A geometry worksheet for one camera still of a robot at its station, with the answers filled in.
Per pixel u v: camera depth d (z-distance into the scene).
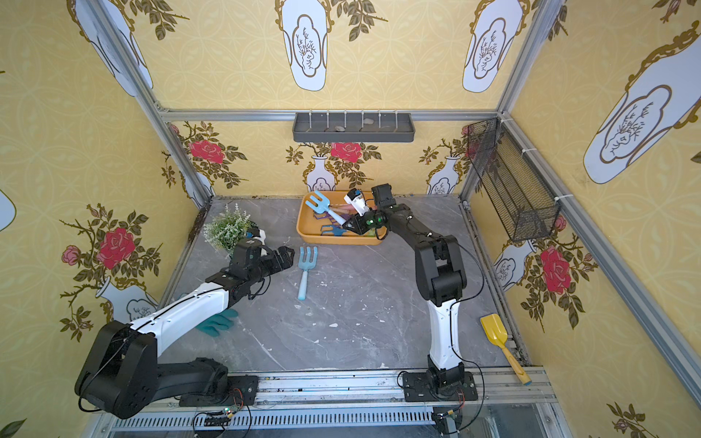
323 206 0.97
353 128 0.92
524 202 0.84
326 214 1.14
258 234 0.80
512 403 0.78
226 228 0.86
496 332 0.84
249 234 0.77
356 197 0.88
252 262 0.68
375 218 0.85
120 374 0.41
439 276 0.56
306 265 1.00
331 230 1.09
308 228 1.11
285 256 0.80
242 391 0.73
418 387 0.74
